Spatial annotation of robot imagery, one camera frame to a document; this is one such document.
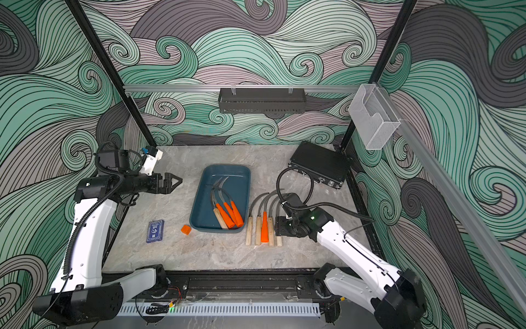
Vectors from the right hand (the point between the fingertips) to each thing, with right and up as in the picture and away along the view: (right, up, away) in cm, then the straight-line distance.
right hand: (279, 229), depth 77 cm
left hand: (-40, +21, -7) cm, 46 cm away
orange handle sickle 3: (-18, +2, +12) cm, 22 cm away
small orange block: (-40, -3, +8) cm, 40 cm away
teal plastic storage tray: (-34, +2, +13) cm, 36 cm away
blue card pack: (-52, -3, +8) cm, 53 cm away
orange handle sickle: (-6, -4, +8) cm, 11 cm away
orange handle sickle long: (-21, -1, +10) cm, 23 cm away
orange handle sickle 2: (-24, +7, +18) cm, 31 cm away
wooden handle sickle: (-12, -6, +6) cm, 15 cm away
